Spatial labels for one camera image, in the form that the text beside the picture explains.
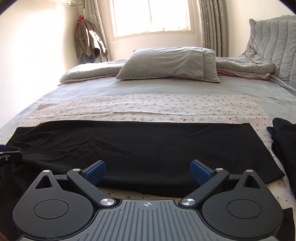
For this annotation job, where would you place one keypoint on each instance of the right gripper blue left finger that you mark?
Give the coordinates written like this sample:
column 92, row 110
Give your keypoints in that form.
column 87, row 179

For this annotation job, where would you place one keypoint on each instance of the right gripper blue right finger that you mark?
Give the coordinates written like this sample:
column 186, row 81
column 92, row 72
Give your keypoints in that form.
column 209, row 179

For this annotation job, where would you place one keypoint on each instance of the black pants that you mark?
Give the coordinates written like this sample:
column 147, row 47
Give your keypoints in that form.
column 152, row 158

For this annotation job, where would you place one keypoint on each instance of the black clothes pile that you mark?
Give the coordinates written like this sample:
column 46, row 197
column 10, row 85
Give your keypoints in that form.
column 283, row 146

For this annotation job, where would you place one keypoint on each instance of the grey bed sheet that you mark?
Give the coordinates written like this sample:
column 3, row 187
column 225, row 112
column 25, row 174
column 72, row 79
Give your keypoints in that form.
column 276, row 99

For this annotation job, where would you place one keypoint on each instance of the folded grey quilt left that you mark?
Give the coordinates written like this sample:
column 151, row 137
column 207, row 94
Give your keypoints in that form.
column 90, row 71

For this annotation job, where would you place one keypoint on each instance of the grey pillow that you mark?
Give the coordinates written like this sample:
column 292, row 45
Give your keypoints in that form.
column 193, row 63

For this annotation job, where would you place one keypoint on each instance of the hanging khaki jacket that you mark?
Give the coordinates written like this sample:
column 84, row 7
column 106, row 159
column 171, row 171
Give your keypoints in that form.
column 89, row 45

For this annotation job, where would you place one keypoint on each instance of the grey quilted blanket right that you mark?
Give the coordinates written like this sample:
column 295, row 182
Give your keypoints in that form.
column 270, row 52

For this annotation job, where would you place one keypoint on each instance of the grey curtain right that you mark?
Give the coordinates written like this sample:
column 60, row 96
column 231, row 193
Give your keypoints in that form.
column 214, row 28

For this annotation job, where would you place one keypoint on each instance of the grey curtain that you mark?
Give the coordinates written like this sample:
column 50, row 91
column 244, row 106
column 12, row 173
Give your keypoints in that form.
column 93, row 16
column 214, row 28

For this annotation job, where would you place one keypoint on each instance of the bright window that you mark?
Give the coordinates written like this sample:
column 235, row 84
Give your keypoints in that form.
column 142, row 17

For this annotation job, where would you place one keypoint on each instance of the grey curtain left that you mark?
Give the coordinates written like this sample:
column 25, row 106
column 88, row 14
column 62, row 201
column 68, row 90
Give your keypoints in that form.
column 93, row 16

